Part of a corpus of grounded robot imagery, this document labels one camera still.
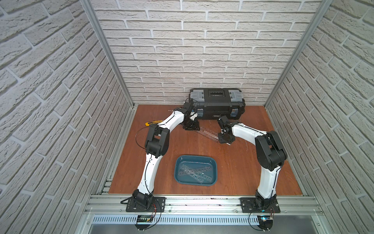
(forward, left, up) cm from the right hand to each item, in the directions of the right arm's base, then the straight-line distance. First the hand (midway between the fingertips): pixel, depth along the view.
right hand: (226, 139), depth 99 cm
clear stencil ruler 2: (-24, +17, 0) cm, 30 cm away
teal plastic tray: (-15, +23, 0) cm, 28 cm away
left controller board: (-42, +52, -3) cm, 67 cm away
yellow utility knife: (+16, +57, +1) cm, 59 cm away
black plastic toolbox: (+19, +9, +17) cm, 27 cm away
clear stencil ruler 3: (-20, +24, 0) cm, 31 cm away
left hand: (+8, +18, +4) cm, 21 cm away
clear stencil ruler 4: (-19, +29, 0) cm, 35 cm away
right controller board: (-47, -10, -1) cm, 48 cm away
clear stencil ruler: (+6, +12, 0) cm, 13 cm away
